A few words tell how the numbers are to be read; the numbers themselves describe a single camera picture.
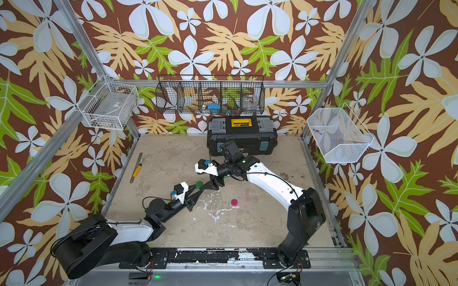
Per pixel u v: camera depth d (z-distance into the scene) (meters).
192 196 0.71
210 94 0.98
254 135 0.98
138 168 1.03
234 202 0.90
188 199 0.70
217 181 0.65
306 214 0.44
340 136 0.84
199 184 0.75
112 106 0.85
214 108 0.94
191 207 0.72
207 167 0.63
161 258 0.74
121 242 0.53
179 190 0.65
